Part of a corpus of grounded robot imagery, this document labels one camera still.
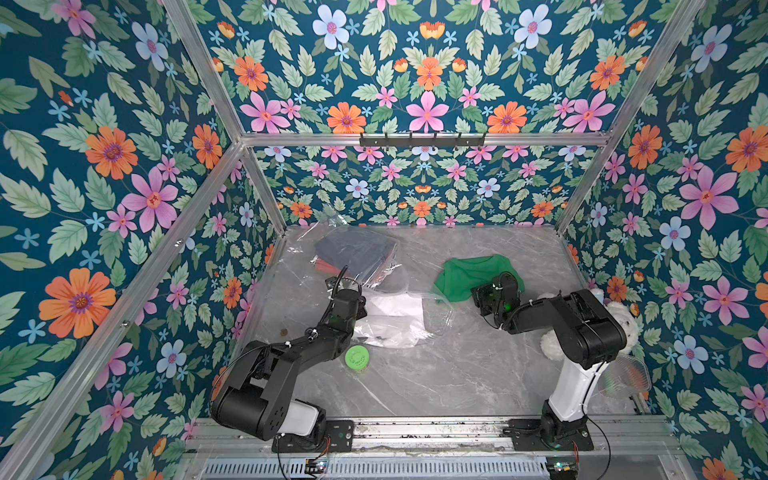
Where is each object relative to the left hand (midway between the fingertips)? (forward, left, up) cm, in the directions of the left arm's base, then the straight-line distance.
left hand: (357, 296), depth 93 cm
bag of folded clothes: (+11, -4, +5) cm, 13 cm away
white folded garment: (-9, -11, -2) cm, 14 cm away
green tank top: (+7, -35, -4) cm, 36 cm away
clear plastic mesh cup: (-28, -77, -9) cm, 83 cm away
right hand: (+4, -40, -4) cm, 40 cm away
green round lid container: (-19, 0, -2) cm, 19 cm away
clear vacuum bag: (-6, -25, -6) cm, 27 cm away
